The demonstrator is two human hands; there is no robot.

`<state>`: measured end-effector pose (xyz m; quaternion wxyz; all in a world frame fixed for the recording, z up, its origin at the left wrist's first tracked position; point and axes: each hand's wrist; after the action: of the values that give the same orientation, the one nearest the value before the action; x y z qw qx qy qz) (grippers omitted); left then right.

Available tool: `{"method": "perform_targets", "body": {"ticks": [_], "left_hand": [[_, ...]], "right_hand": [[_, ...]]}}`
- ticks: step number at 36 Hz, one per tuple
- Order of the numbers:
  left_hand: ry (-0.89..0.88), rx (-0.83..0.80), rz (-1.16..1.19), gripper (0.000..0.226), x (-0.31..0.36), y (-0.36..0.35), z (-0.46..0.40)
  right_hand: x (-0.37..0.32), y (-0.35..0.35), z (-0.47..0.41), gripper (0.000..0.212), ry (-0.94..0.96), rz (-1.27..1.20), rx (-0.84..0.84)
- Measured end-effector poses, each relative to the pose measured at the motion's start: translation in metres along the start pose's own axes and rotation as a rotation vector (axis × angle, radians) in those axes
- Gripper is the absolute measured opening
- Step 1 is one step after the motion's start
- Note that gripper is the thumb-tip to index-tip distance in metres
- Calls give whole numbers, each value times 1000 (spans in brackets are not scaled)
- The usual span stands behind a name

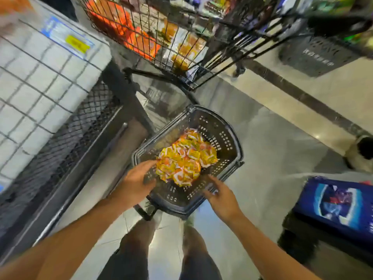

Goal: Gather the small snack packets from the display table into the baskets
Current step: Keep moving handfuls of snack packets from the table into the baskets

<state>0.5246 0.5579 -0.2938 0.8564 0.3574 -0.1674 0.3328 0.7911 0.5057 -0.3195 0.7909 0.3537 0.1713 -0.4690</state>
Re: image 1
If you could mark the person's right hand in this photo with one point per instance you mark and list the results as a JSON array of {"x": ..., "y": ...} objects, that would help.
[{"x": 224, "y": 204}]

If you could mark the person's left hand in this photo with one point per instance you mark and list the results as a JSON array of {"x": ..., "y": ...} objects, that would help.
[{"x": 134, "y": 186}]

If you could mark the heap of yellow sausage bundles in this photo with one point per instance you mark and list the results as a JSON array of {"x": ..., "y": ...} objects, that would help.
[{"x": 186, "y": 157}]

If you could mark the black shopping basket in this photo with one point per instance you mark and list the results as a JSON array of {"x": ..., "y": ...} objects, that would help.
[{"x": 224, "y": 140}]

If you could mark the tiled white display table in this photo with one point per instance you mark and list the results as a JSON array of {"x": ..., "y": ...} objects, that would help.
[{"x": 41, "y": 96}]

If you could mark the long orange sausage pack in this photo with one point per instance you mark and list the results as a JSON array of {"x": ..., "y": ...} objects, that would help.
[{"x": 11, "y": 4}]

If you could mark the person's right forearm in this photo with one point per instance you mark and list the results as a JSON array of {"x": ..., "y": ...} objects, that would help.
[{"x": 271, "y": 250}]

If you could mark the person's left forearm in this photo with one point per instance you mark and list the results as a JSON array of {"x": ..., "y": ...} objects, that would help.
[{"x": 64, "y": 242}]

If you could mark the person's right leg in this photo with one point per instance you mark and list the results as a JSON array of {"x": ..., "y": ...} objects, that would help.
[{"x": 193, "y": 239}]

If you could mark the black basket holding groceries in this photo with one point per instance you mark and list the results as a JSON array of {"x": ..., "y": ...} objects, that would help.
[{"x": 317, "y": 55}]

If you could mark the black shorts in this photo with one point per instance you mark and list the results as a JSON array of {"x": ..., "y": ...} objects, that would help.
[{"x": 125, "y": 268}]

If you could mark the dark blue display stand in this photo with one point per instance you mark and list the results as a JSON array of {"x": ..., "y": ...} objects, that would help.
[{"x": 338, "y": 212}]

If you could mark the blue yellow price label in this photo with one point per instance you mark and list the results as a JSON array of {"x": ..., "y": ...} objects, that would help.
[{"x": 69, "y": 39}]

